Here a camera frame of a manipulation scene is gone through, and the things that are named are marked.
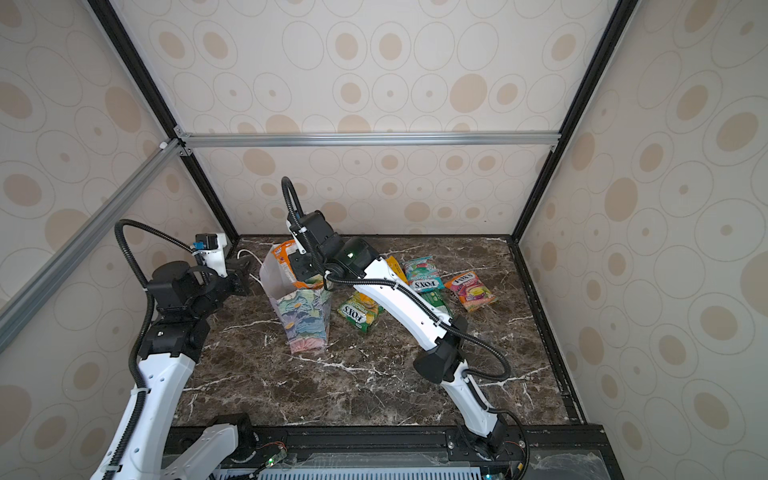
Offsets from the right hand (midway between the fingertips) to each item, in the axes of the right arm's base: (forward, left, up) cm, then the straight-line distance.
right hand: (297, 259), depth 73 cm
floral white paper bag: (-7, +1, -14) cm, 16 cm away
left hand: (-2, +8, +4) cm, 9 cm away
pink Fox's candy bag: (+8, -50, -28) cm, 58 cm away
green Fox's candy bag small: (+2, -13, -27) cm, 30 cm away
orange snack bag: (+3, +5, -1) cm, 5 cm away
